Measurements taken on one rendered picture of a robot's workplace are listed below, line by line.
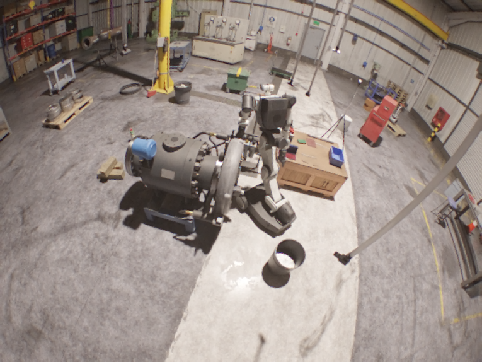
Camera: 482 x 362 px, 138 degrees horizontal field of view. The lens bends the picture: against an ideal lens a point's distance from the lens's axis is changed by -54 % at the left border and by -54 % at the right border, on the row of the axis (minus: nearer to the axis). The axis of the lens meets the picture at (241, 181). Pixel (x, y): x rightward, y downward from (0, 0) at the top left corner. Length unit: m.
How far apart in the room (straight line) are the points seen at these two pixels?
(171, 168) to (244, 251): 1.17
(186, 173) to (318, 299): 1.89
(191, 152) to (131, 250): 1.26
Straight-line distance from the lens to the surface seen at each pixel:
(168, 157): 1.79
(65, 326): 2.56
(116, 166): 3.00
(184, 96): 4.34
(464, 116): 10.87
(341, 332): 2.50
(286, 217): 2.19
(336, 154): 3.13
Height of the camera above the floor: 2.04
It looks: 48 degrees down
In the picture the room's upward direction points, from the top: 13 degrees clockwise
